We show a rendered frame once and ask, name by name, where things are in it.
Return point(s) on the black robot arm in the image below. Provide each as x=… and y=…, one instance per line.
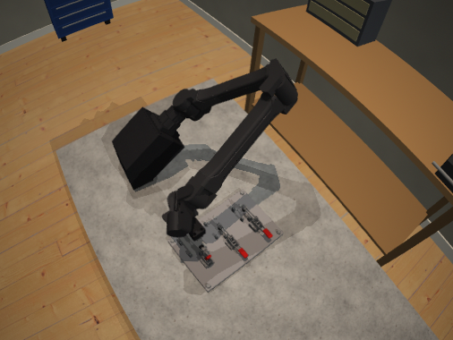
x=201, y=189

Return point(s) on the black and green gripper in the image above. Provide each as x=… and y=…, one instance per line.
x=164, y=216

